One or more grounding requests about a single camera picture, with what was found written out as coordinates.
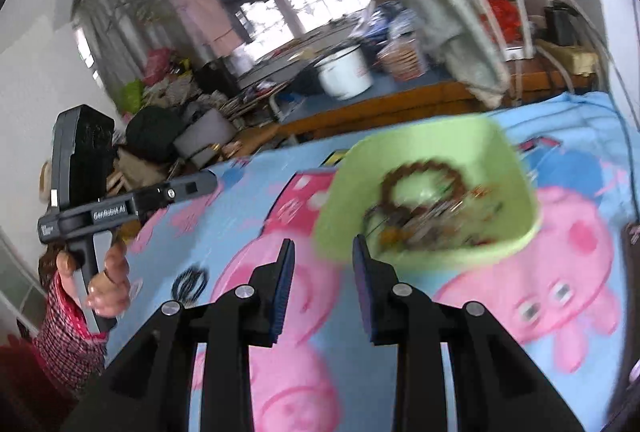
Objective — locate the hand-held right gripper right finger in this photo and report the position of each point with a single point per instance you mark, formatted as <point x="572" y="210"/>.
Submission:
<point x="361" y="292"/>

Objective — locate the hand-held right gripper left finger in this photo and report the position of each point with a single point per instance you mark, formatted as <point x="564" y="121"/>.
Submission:
<point x="284" y="292"/>

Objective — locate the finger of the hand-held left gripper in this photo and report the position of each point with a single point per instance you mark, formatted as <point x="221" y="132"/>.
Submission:
<point x="190" y="187"/>

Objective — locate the green plastic basket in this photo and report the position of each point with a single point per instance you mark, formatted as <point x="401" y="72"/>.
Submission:
<point x="450" y="142"/>

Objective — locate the person's left hand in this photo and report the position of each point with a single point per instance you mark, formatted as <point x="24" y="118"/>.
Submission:
<point x="115" y="292"/>

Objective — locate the grey storage box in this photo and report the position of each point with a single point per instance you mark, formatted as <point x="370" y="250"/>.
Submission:
<point x="205" y="132"/>

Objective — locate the dark green bag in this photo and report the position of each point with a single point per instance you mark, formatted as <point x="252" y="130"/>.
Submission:
<point x="152" y="132"/>

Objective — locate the green plastic bag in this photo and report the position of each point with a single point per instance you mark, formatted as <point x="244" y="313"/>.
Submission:
<point x="131" y="97"/>

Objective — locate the black bag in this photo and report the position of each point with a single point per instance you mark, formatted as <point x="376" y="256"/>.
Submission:
<point x="215" y="79"/>

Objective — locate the red plastic bag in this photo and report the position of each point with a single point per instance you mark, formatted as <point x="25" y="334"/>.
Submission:
<point x="157" y="64"/>

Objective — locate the blue cartoon printed blanket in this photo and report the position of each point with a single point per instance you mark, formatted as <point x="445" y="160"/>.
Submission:
<point x="500" y="312"/>

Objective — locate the pink hanging garment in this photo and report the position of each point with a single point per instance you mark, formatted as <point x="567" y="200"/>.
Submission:
<point x="205" y="17"/>

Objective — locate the white enamel pot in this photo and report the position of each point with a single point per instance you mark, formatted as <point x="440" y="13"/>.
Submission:
<point x="345" y="72"/>

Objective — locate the blue-topped wooden desk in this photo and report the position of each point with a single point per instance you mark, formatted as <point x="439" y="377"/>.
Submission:
<point x="400" y="94"/>

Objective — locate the round snack pack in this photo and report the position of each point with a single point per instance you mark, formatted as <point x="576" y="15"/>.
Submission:
<point x="400" y="59"/>

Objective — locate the grey-green floral cloth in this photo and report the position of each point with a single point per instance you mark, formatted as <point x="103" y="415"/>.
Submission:
<point x="450" y="12"/>

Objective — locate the jar of red sweets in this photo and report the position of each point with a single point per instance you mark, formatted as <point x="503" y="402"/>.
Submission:
<point x="500" y="12"/>

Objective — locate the beige box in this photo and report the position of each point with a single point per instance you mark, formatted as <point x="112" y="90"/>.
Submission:
<point x="575" y="59"/>

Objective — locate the black power adapter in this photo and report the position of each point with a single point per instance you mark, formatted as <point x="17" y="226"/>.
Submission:
<point x="560" y="27"/>

